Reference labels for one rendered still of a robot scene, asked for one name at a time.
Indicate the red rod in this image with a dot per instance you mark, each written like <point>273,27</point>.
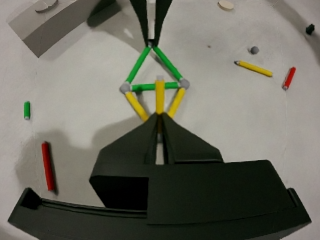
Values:
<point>47,167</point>
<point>289,79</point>

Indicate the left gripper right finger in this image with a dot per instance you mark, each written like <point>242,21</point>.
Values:
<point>184,147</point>

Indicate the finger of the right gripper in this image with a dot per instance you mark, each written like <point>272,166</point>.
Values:
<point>139,8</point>
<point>160,13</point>

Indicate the green rod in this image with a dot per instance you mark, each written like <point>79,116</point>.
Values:
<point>138,64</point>
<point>143,87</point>
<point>167,62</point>

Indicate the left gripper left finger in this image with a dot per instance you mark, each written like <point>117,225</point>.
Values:
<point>134,146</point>

